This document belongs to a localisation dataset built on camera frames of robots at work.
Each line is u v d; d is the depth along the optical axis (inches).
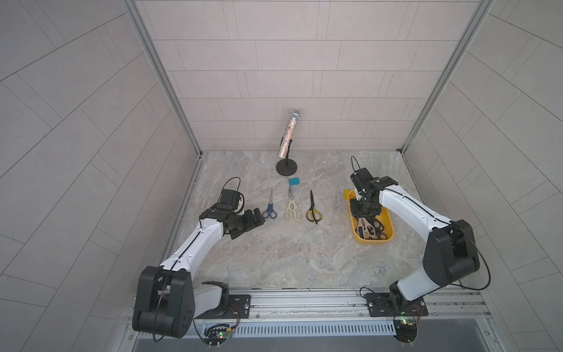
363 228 34.2
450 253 16.9
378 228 34.2
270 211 37.1
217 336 25.8
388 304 27.8
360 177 27.3
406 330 26.8
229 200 25.8
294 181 41.6
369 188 24.5
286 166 42.5
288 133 36.9
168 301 15.2
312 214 36.7
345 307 28.6
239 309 27.9
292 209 37.0
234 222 26.7
